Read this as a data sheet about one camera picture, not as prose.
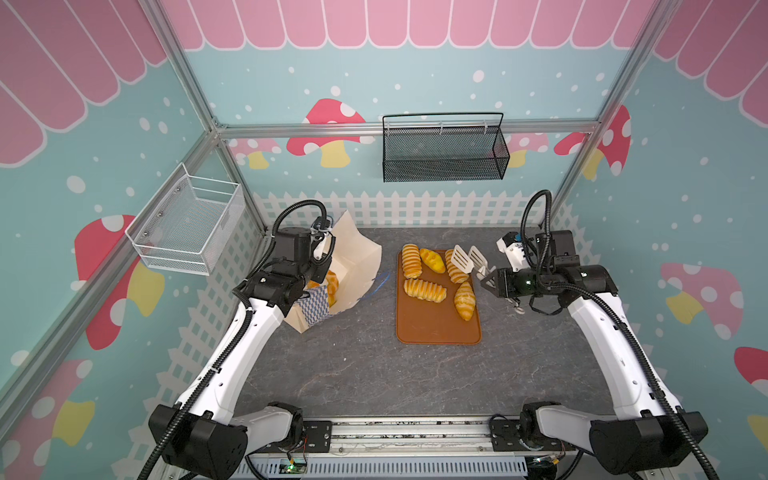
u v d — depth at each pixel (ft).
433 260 3.47
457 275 3.32
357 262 3.26
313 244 2.07
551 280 1.69
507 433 2.44
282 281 1.68
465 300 3.10
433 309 3.18
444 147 3.06
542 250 1.85
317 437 2.43
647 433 1.21
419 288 3.20
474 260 2.73
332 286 3.28
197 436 1.22
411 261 3.46
